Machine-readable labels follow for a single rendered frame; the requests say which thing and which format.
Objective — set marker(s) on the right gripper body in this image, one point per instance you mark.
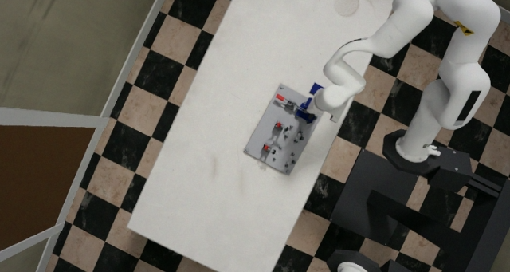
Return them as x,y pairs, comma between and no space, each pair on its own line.
313,109

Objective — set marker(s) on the blue rectangular plate with white stripe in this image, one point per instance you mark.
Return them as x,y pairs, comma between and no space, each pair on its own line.
315,87

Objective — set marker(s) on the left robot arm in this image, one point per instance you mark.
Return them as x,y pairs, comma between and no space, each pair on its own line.
349,267

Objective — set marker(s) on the blue block with white band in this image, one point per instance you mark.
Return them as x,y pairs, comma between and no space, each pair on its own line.
308,102

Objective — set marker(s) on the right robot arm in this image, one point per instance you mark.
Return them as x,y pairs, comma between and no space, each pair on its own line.
449,107

